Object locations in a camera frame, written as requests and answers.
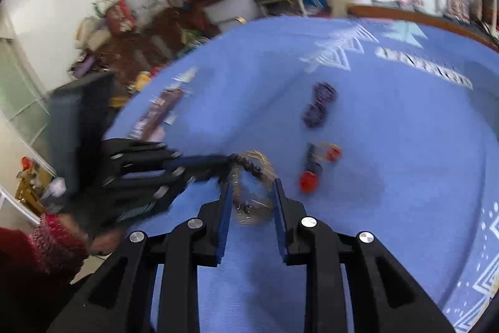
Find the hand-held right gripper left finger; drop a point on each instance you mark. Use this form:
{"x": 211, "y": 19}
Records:
{"x": 224, "y": 223}

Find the grey box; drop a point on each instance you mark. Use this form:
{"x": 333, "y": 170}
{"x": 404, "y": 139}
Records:
{"x": 230, "y": 7}

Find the red snack bag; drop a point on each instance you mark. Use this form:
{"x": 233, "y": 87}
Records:
{"x": 121, "y": 17}

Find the blue shoe box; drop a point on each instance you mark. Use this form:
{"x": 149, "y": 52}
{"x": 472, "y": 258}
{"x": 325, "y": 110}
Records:
{"x": 316, "y": 4}

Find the brown wooden desk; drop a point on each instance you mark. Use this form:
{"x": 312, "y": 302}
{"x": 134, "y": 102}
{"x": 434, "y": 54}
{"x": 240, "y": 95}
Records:
{"x": 390, "y": 14}

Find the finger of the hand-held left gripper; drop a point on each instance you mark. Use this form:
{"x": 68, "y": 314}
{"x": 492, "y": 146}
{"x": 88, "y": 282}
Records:
{"x": 195, "y": 163}
{"x": 187, "y": 179}

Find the yellow wooden stool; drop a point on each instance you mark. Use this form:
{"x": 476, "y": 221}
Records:
{"x": 33, "y": 188}

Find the frosted glass door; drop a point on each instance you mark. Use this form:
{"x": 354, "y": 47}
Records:
{"x": 19, "y": 91}

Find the person's left hand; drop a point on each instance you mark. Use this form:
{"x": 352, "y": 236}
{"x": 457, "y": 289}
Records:
{"x": 105, "y": 243}

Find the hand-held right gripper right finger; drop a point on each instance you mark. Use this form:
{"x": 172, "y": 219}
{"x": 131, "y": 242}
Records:
{"x": 281, "y": 223}

